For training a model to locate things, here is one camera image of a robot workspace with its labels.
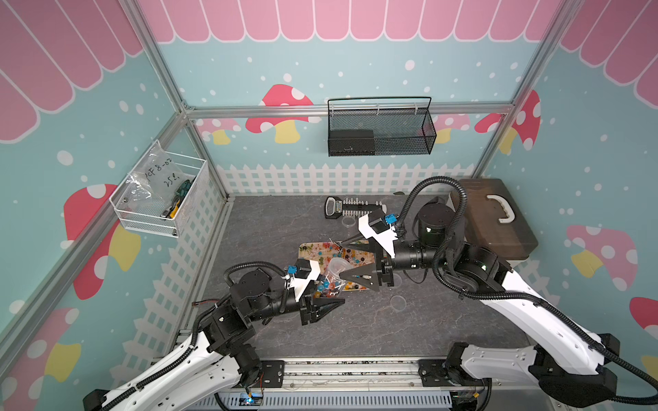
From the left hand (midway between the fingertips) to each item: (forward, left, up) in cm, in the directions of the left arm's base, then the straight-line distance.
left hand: (341, 297), depth 58 cm
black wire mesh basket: (+61, -14, +4) cm, 62 cm away
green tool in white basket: (+29, +47, +3) cm, 55 cm away
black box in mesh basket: (+55, -3, +4) cm, 55 cm away
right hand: (+3, 0, +10) cm, 10 cm away
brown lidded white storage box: (+33, -52, -11) cm, 62 cm away
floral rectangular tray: (+30, +7, -30) cm, 43 cm away
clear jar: (+1, +3, +4) cm, 5 cm away
